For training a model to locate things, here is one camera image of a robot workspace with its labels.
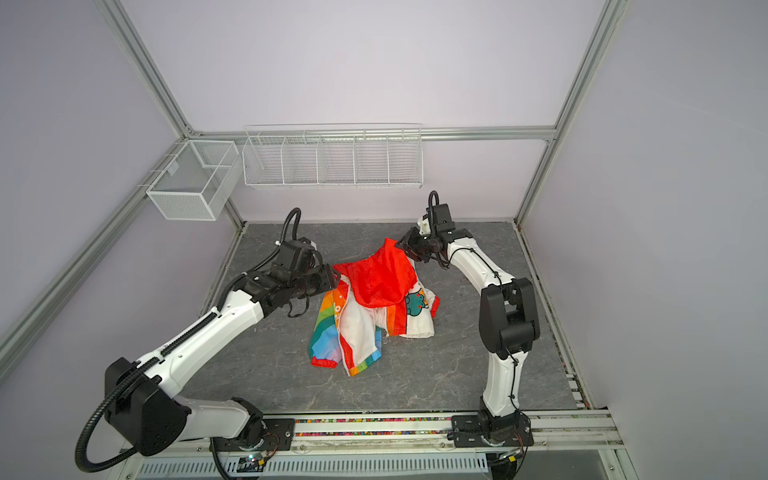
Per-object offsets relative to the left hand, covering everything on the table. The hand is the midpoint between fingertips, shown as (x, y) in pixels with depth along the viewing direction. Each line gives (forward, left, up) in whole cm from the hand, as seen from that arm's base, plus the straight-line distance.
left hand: (336, 281), depth 80 cm
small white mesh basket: (+37, +48, +5) cm, 61 cm away
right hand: (+13, -18, -3) cm, 22 cm away
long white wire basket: (+43, +2, +10) cm, 45 cm away
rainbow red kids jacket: (+3, -12, -13) cm, 18 cm away
